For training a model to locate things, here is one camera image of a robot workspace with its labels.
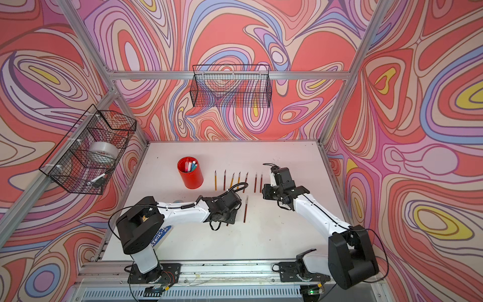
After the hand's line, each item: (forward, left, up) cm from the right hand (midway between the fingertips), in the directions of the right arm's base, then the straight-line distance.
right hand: (265, 195), depth 86 cm
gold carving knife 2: (+14, +16, -8) cm, 23 cm away
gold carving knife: (+14, +25, -8) cm, 30 cm away
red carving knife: (+15, +20, -8) cm, 26 cm away
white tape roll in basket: (+8, +64, +25) cm, 69 cm away
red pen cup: (+14, +36, +1) cm, 39 cm away
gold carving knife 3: (+16, +12, -8) cm, 21 cm away
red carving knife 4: (-3, +9, -8) cm, 13 cm away
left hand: (-7, +14, -8) cm, 18 cm away
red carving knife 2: (+15, +8, -8) cm, 19 cm away
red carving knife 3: (+13, +3, -9) cm, 16 cm away
